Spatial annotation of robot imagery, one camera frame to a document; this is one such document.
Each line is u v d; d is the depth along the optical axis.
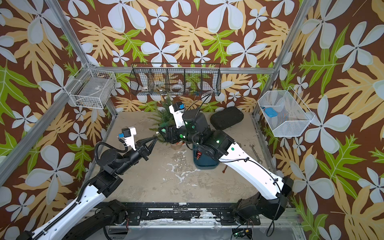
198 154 0.94
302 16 0.70
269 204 0.42
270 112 0.86
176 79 0.97
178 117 0.52
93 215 0.58
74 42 0.80
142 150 0.56
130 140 0.56
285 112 0.84
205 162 0.93
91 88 0.86
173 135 0.52
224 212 0.76
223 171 0.90
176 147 0.96
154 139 0.63
